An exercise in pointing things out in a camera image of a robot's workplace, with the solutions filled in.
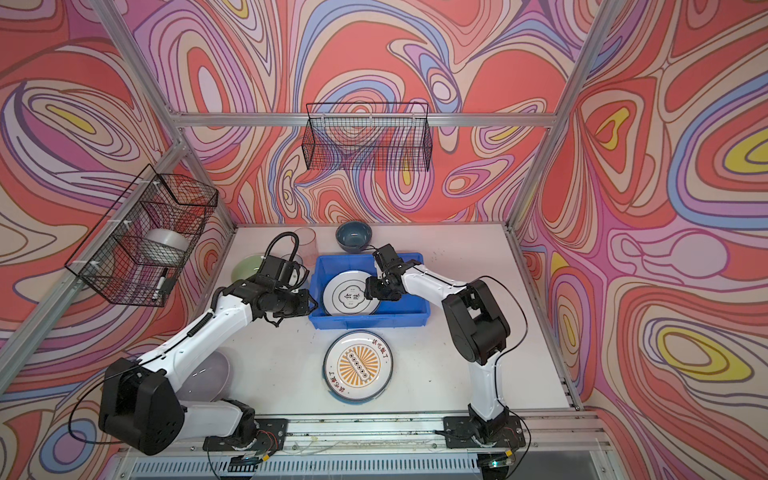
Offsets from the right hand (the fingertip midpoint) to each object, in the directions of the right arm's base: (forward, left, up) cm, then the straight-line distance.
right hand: (375, 299), depth 95 cm
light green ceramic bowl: (+13, +45, +2) cm, 46 cm away
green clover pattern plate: (+2, +10, 0) cm, 10 cm away
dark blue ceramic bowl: (+29, +8, -1) cm, 30 cm away
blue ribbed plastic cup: (-8, +17, +27) cm, 33 cm away
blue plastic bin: (-2, -12, -3) cm, 13 cm away
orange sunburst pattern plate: (-20, +5, -2) cm, 21 cm away
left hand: (-6, +17, +9) cm, 20 cm away
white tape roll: (-2, +49, +30) cm, 58 cm away
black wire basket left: (0, +59, +27) cm, 65 cm away
